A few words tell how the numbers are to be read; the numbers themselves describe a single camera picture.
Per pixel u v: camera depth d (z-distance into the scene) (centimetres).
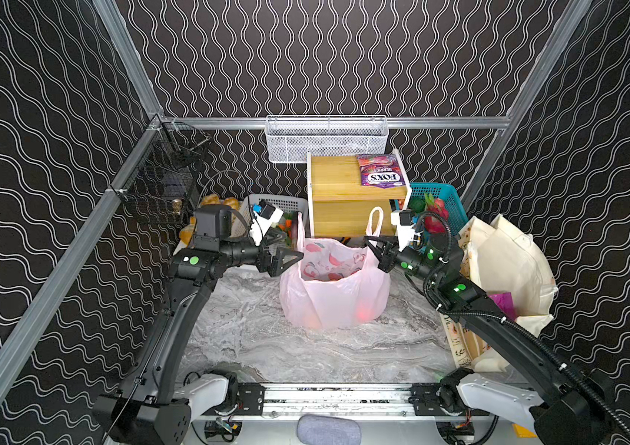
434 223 104
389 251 62
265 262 57
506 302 77
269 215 57
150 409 37
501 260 80
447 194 115
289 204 121
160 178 92
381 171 80
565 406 38
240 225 55
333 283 72
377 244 69
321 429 68
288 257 58
